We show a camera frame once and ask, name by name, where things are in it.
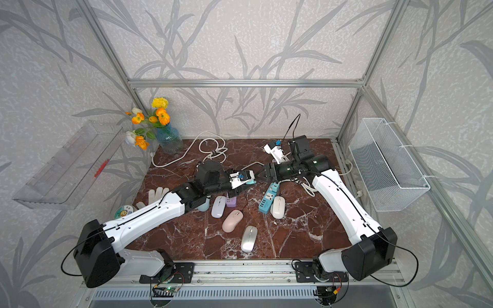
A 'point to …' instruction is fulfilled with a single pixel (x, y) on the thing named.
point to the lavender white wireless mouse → (218, 206)
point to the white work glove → (153, 196)
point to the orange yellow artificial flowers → (160, 119)
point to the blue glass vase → (169, 139)
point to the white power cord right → (305, 184)
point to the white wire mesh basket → (388, 174)
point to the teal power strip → (267, 200)
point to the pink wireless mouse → (232, 220)
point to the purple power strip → (231, 202)
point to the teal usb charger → (253, 180)
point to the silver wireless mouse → (249, 239)
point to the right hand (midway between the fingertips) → (259, 174)
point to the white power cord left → (225, 149)
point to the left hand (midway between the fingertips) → (250, 178)
